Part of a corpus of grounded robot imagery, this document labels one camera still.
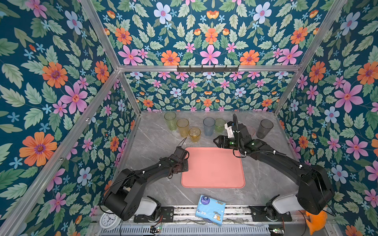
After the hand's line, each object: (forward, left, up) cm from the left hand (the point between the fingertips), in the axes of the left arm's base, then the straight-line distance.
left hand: (187, 163), depth 89 cm
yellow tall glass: (+34, +4, -3) cm, 34 cm away
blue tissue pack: (-26, -12, +3) cm, 29 cm away
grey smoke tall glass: (+16, -51, +10) cm, 54 cm away
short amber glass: (+22, -5, +1) cm, 22 cm away
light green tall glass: (+34, +12, +4) cm, 36 cm away
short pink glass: (+20, -45, +3) cm, 49 cm away
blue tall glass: (+22, -15, +10) cm, 28 cm away
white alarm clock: (-28, +37, +1) cm, 47 cm away
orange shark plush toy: (-34, -61, +2) cm, 70 cm away
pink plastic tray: (-4, -15, 0) cm, 16 cm away
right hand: (+7, -18, +14) cm, 24 cm away
